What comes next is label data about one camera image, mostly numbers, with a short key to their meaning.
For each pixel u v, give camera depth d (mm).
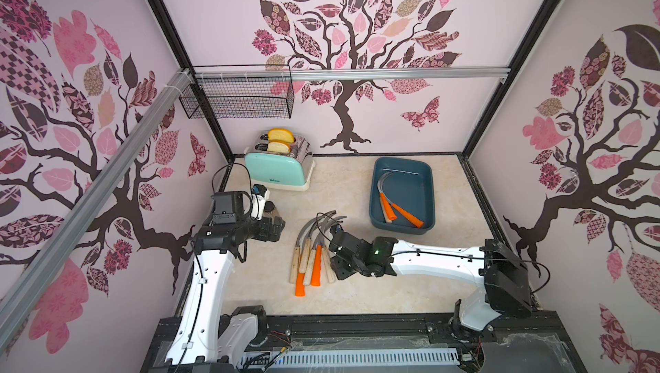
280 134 1004
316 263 862
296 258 873
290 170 984
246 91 947
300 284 813
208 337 391
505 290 412
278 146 976
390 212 952
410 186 1071
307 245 897
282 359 697
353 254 587
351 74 923
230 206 550
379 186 1067
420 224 945
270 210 923
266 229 654
